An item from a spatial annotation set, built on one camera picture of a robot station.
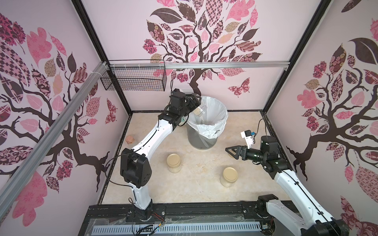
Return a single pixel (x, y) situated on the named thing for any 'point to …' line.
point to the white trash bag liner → (210, 118)
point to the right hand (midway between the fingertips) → (231, 148)
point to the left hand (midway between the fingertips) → (198, 102)
